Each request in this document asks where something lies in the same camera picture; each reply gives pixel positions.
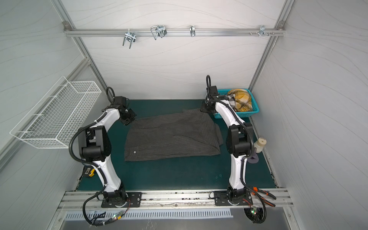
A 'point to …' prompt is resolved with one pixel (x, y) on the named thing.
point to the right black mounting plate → (221, 199)
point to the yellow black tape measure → (88, 170)
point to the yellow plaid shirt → (243, 99)
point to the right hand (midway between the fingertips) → (206, 105)
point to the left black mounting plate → (122, 200)
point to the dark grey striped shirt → (182, 133)
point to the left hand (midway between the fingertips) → (137, 115)
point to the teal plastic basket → (255, 108)
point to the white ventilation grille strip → (81, 216)
